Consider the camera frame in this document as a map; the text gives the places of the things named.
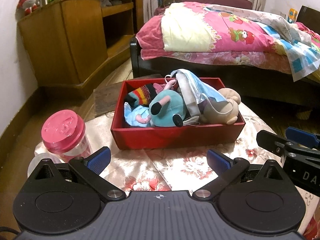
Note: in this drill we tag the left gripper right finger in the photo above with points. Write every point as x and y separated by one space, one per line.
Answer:
229 172

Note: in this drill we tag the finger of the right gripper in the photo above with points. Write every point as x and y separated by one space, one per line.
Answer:
310 140
281 146

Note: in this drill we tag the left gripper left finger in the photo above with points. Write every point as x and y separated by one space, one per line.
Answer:
88 171

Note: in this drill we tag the beige plush toy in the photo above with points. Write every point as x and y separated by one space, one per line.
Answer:
222 112

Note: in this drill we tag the light blue cloth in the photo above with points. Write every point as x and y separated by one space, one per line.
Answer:
137 116

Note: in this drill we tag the teal plush toy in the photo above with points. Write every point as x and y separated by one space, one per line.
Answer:
167 109

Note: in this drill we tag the grey cloth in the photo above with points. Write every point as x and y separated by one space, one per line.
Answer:
193 90

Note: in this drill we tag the striped colourful sock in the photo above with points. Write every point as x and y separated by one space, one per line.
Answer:
141 96

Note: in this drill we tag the floral table cloth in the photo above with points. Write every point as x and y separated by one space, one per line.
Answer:
172 168

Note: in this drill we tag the pink lid plastic jar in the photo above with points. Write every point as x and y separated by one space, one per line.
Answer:
64 135

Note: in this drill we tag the red cardboard box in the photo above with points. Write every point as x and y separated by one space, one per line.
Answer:
137 138

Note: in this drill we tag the wooden board on floor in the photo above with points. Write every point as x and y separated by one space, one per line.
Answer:
105 98

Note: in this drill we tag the blue checked white blanket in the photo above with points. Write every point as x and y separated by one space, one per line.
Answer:
300 44

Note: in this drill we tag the yellow toy on bed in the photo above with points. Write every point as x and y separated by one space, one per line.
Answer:
292 15

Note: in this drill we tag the wooden cabinet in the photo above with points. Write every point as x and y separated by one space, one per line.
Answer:
73 45

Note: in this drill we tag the pink patchwork quilt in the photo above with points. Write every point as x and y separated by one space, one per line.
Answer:
187 32

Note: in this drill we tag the red white plush doll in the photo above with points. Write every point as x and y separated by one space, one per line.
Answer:
27 5

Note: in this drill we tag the dark bed frame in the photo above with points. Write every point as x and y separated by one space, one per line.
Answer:
252 82

